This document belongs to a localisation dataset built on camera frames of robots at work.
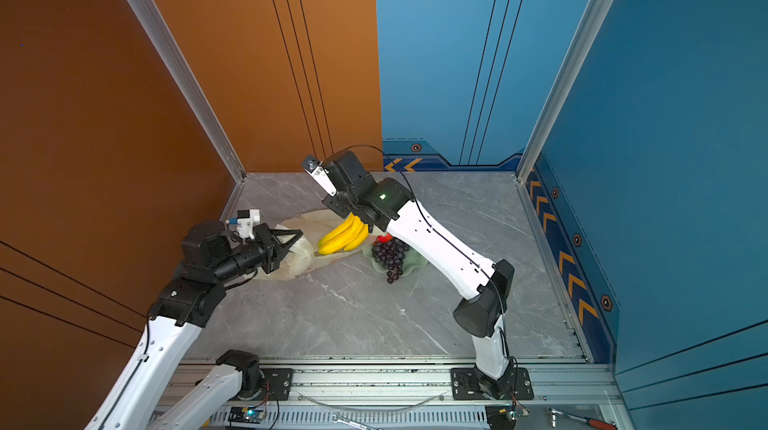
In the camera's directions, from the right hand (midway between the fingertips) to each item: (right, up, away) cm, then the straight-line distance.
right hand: (335, 184), depth 73 cm
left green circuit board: (-21, -55, -2) cm, 59 cm away
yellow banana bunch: (+3, -13, +2) cm, 13 cm away
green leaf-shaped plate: (+20, -23, +23) cm, 38 cm away
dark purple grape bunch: (+14, -21, +16) cm, 29 cm away
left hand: (-6, -11, -6) cm, 14 cm away
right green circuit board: (+40, -55, -2) cm, 68 cm away
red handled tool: (+60, -55, -5) cm, 82 cm away
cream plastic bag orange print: (-6, -16, -5) cm, 18 cm away
